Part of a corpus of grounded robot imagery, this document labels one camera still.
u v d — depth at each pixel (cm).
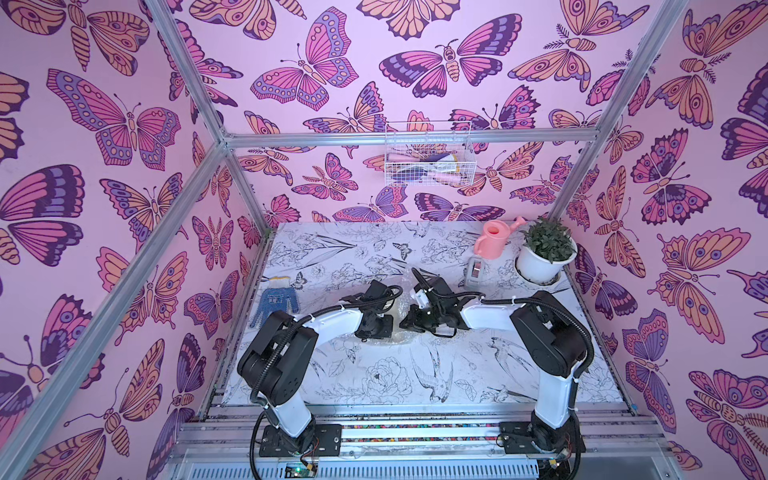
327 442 73
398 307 95
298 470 72
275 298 100
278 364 46
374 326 78
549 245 92
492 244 105
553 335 51
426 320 83
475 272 103
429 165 90
